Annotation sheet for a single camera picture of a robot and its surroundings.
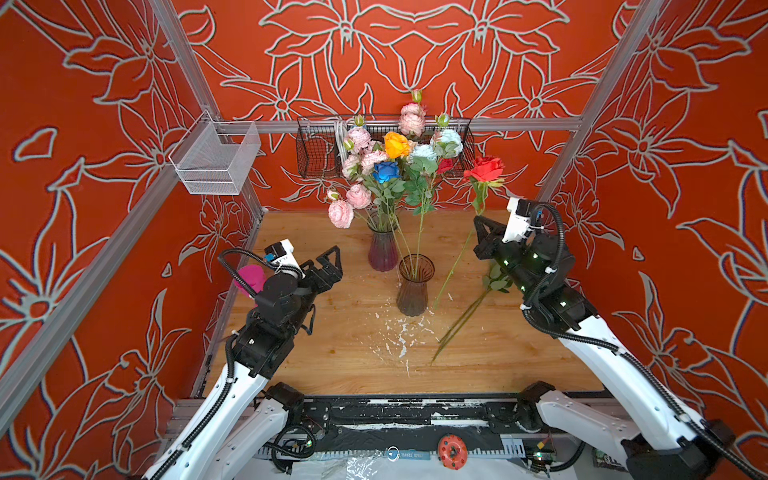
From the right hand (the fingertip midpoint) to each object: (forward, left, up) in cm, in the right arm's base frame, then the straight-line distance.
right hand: (472, 217), depth 65 cm
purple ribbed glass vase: (+20, +20, -36) cm, 46 cm away
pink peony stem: (+7, +31, -5) cm, 32 cm away
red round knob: (-40, +5, -38) cm, 55 cm away
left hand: (-5, +33, -6) cm, 34 cm away
